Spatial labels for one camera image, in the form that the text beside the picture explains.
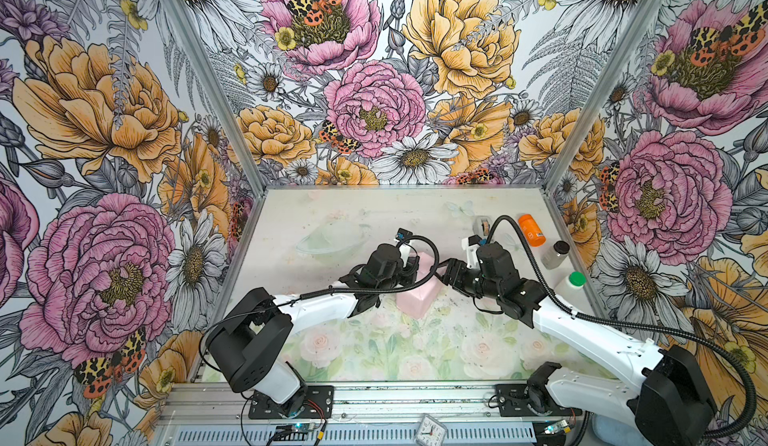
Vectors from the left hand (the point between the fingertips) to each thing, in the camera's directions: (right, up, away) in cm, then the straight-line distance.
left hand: (416, 267), depth 86 cm
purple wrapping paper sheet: (0, -8, -7) cm, 10 cm away
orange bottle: (+41, +9, +18) cm, 45 cm away
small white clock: (+2, -34, -17) cm, 38 cm away
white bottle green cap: (+44, -6, -1) cm, 44 cm away
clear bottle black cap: (+43, +2, +8) cm, 44 cm away
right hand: (+5, -3, -7) cm, 9 cm away
